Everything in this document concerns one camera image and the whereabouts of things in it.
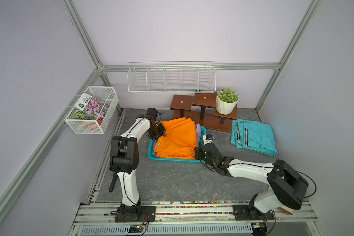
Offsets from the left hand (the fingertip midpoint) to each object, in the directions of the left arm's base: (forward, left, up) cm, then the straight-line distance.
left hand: (165, 134), depth 95 cm
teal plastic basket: (-13, +8, 0) cm, 15 cm away
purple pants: (+1, -22, +3) cm, 22 cm away
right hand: (-12, -17, +2) cm, 21 cm away
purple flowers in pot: (+2, +33, +25) cm, 42 cm away
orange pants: (-6, -10, +1) cm, 11 cm away
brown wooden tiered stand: (+16, -26, +6) cm, 31 cm away
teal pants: (-2, -63, -6) cm, 64 cm away
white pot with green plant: (+9, -39, +20) cm, 45 cm away
